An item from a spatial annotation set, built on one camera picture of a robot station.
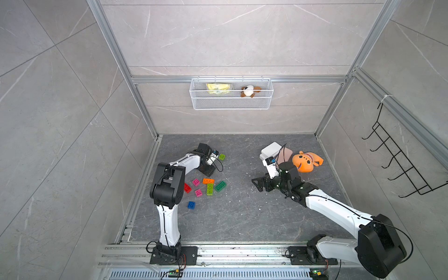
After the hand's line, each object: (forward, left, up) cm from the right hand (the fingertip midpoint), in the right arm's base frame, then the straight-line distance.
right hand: (260, 176), depth 84 cm
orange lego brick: (+4, +28, -11) cm, 31 cm away
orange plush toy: (+11, -27, -4) cm, 29 cm away
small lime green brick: (+21, +20, -11) cm, 31 cm away
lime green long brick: (0, +26, -11) cm, 29 cm away
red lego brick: (0, +38, -12) cm, 40 cm away
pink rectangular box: (+22, -20, -12) cm, 31 cm away
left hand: (+14, +27, -12) cm, 33 cm away
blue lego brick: (-9, +35, -11) cm, 38 cm away
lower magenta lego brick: (-3, +32, -11) cm, 34 cm away
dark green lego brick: (+1, +20, -11) cm, 23 cm away
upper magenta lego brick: (+4, +34, -11) cm, 36 cm away
